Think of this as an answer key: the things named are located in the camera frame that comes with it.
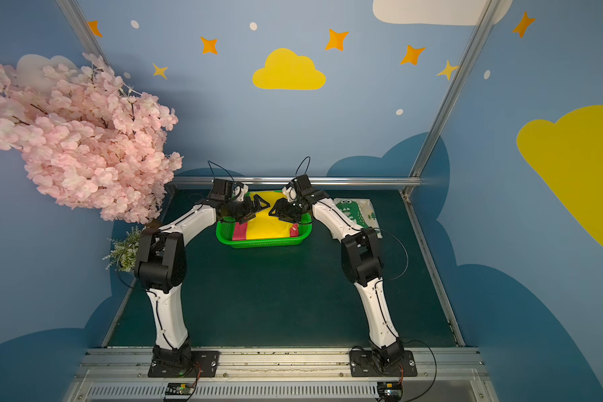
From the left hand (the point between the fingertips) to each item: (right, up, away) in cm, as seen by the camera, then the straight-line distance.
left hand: (263, 205), depth 98 cm
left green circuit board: (-20, -54, -26) cm, 64 cm away
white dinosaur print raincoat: (+42, -2, +12) cm, 43 cm away
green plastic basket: (-17, -11, +6) cm, 21 cm away
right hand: (+6, -3, -2) cm, 7 cm away
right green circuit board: (+42, -55, -26) cm, 74 cm away
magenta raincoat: (-10, -10, +3) cm, 14 cm away
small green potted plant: (-42, -16, -18) cm, 49 cm away
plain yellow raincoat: (0, -8, +1) cm, 8 cm away
